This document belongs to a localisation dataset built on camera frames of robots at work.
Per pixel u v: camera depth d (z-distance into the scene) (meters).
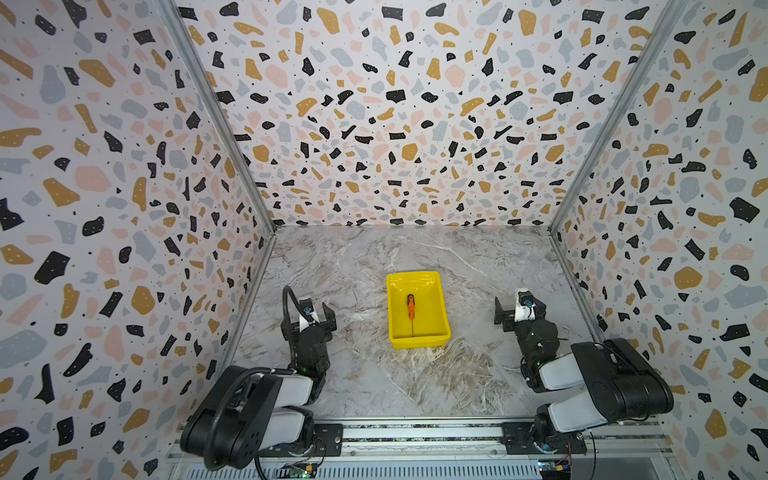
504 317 0.81
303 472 0.70
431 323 0.98
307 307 0.73
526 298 0.75
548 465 0.72
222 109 0.87
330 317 0.82
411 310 0.97
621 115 0.88
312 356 0.65
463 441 0.76
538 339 0.69
